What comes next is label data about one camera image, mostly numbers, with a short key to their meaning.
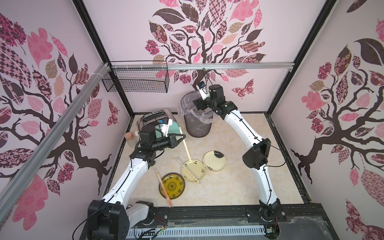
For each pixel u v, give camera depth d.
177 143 0.70
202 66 0.92
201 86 0.74
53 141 0.53
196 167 0.90
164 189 0.81
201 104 0.78
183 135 0.73
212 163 0.92
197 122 0.92
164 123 0.67
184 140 0.73
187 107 1.01
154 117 0.95
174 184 0.84
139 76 0.95
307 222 0.73
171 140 0.66
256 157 0.57
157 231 0.70
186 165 0.90
